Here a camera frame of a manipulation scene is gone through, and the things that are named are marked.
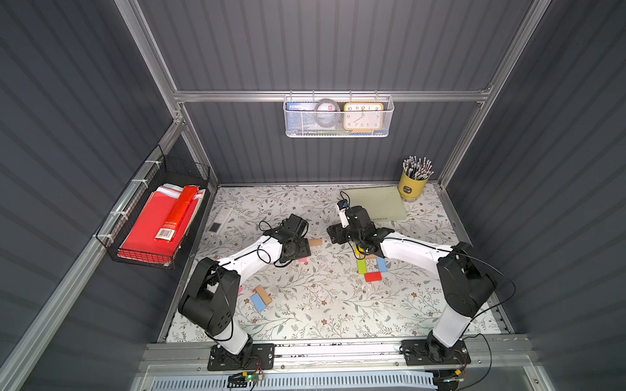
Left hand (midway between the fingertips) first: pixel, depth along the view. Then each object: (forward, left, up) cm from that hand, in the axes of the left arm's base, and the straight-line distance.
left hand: (303, 252), depth 90 cm
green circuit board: (-38, +12, -5) cm, 40 cm away
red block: (-7, -27, -7) cm, 29 cm away
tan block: (+8, -5, -6) cm, 12 cm away
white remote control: (+19, +37, -5) cm, 42 cm away
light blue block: (-2, -30, -6) cm, 31 cm away
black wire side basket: (+20, +48, +24) cm, 57 cm away
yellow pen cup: (+29, -46, +10) cm, 56 cm away
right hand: (+7, -12, +6) cm, 15 cm away
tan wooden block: (-12, -21, +18) cm, 30 cm away
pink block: (-3, 0, 0) cm, 3 cm away
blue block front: (-16, +15, -6) cm, 23 cm away
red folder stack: (-8, +45, +20) cm, 50 cm away
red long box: (+1, +37, +23) cm, 44 cm away
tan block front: (-13, +14, -7) cm, 20 cm away
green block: (-3, -23, -6) cm, 24 cm away
